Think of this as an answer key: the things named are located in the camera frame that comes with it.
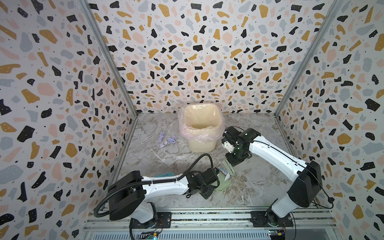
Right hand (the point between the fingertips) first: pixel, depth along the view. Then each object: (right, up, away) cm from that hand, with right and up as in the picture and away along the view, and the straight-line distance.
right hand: (229, 160), depth 79 cm
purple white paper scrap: (-41, +7, +24) cm, 48 cm away
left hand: (-10, -15, +1) cm, 17 cm away
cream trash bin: (-14, +4, +20) cm, 25 cm away
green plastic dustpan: (-2, -15, +7) cm, 17 cm away
